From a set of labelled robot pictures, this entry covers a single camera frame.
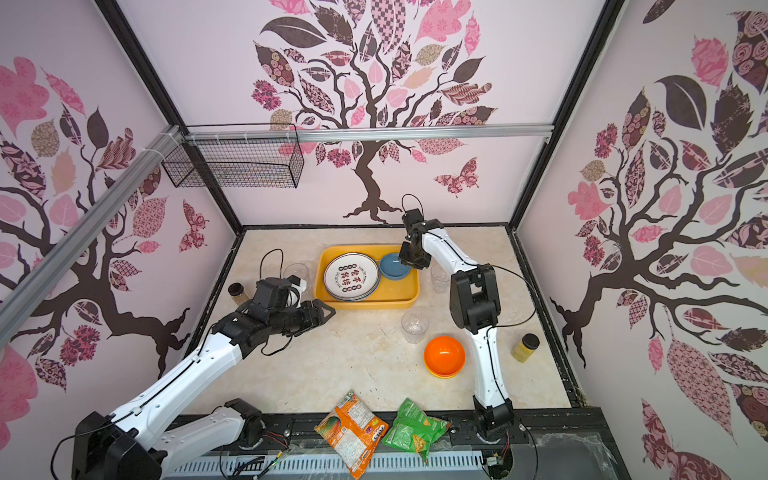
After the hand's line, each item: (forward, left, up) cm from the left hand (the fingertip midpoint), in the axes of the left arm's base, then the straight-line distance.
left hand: (328, 320), depth 78 cm
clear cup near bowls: (+5, -24, -13) cm, 28 cm away
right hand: (+27, -23, -7) cm, 36 cm away
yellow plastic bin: (+17, -21, -13) cm, 30 cm away
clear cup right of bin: (+20, -33, -10) cm, 40 cm away
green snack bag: (-24, -23, -8) cm, 34 cm away
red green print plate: (+23, -3, -12) cm, 26 cm away
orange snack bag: (-24, -8, -11) cm, 28 cm away
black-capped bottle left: (+12, +31, -6) cm, 34 cm away
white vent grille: (-31, 0, -14) cm, 34 cm away
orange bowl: (-6, -32, -9) cm, 34 cm away
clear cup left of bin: (+24, +15, -9) cm, 30 cm away
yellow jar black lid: (-6, -53, -6) cm, 54 cm away
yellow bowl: (-12, -31, -10) cm, 35 cm away
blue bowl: (+28, -18, -14) cm, 36 cm away
